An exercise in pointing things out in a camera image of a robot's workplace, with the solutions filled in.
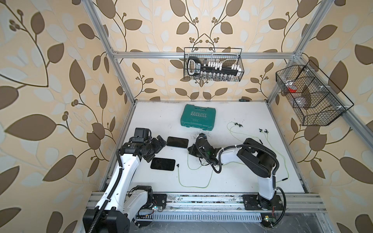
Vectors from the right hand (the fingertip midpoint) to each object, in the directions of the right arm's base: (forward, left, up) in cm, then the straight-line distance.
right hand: (187, 148), depth 93 cm
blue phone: (+6, +7, -2) cm, 9 cm away
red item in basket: (+18, -61, +32) cm, 71 cm away
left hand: (-5, +14, +15) cm, 21 cm away
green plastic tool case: (+23, -7, +4) cm, 24 cm away
